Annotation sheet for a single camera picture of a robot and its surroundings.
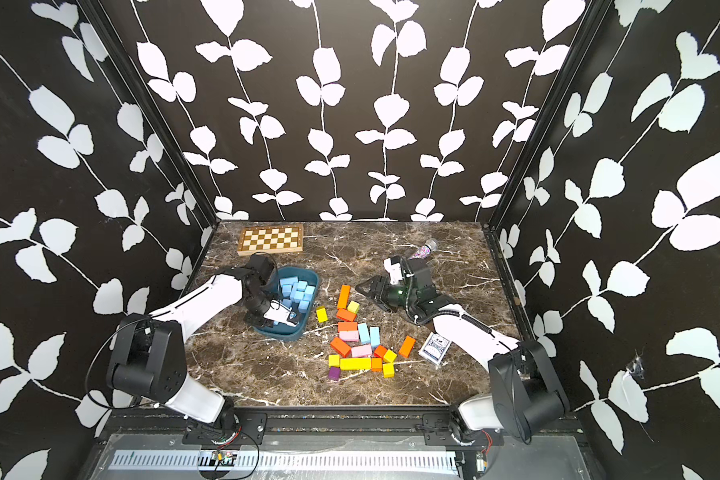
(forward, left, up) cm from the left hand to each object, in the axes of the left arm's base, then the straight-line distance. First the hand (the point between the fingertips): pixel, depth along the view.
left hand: (272, 306), depth 90 cm
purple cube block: (-19, -19, -6) cm, 27 cm away
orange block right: (-12, -41, -6) cm, 43 cm away
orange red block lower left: (-12, -21, -4) cm, 24 cm away
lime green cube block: (+1, -25, -5) cm, 25 cm away
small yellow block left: (-1, -14, -5) cm, 15 cm away
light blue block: (+8, -5, -4) cm, 10 cm away
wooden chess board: (+31, +6, -3) cm, 31 cm away
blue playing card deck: (-13, -48, -4) cm, 50 cm away
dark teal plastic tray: (-8, -5, -1) cm, 9 cm away
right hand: (-2, -26, +12) cm, 29 cm away
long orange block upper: (+6, -22, -5) cm, 23 cm away
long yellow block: (-17, -25, -6) cm, 30 cm away
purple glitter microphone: (+22, -51, -2) cm, 55 cm away
